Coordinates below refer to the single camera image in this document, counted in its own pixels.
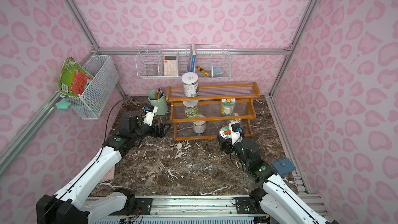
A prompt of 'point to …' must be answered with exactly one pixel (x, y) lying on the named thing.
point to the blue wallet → (284, 166)
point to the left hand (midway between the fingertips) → (162, 119)
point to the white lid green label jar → (191, 108)
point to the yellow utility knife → (202, 70)
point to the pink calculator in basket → (170, 65)
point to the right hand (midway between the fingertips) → (225, 132)
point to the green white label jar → (233, 121)
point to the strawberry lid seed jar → (225, 132)
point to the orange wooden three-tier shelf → (218, 109)
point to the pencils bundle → (159, 93)
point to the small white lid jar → (199, 127)
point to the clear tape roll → (150, 72)
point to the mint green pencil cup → (161, 103)
